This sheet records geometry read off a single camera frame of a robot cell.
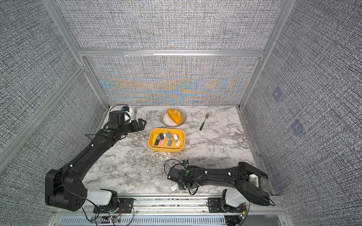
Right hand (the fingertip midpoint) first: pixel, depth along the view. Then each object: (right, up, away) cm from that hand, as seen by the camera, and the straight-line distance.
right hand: (183, 182), depth 80 cm
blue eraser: (-10, +24, +20) cm, 33 cm away
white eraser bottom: (-5, -3, -1) cm, 6 cm away
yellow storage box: (-21, +24, +17) cm, 36 cm away
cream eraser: (-5, +23, +18) cm, 30 cm away
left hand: (-25, +35, +4) cm, 43 cm away
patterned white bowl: (-13, +36, +30) cm, 49 cm away
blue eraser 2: (-9, +19, +18) cm, 28 cm away
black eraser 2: (-15, +24, +18) cm, 33 cm away
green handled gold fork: (+19, +38, +33) cm, 54 cm away
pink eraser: (-14, +20, +17) cm, 30 cm away
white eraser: (-3, +19, +17) cm, 26 cm away
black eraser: (-18, +22, +20) cm, 34 cm away
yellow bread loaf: (-4, +38, +25) cm, 46 cm away
